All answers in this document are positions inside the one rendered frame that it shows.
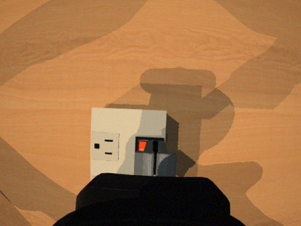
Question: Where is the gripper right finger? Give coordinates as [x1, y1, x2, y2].
[154, 141, 177, 177]

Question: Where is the beige power strip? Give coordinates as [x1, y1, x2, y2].
[90, 108, 166, 181]

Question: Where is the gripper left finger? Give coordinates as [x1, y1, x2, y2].
[134, 140, 156, 176]

